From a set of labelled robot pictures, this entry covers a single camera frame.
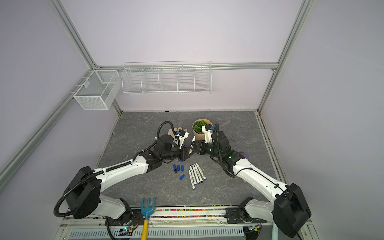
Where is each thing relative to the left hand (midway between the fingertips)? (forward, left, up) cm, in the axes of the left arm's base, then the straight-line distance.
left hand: (195, 152), depth 78 cm
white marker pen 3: (-5, -1, -16) cm, 17 cm away
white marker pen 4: (-4, -3, -17) cm, 18 cm away
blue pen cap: (-7, +7, +5) cm, 11 cm away
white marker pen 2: (-7, 0, -17) cm, 18 cm away
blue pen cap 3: (-1, +8, -18) cm, 20 cm away
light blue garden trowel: (-36, -35, -16) cm, 53 cm away
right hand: (+3, +2, +4) cm, 5 cm away
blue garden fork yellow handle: (-23, +26, -16) cm, 38 cm away
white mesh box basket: (+47, +62, +7) cm, 78 cm away
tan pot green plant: (+21, -2, -7) cm, 22 cm away
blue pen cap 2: (0, +11, -18) cm, 21 cm away
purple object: (-12, -19, +17) cm, 28 cm away
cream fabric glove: (+4, +11, +13) cm, 18 cm away
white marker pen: (-6, +2, -17) cm, 18 cm away
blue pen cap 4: (-6, +8, -18) cm, 20 cm away
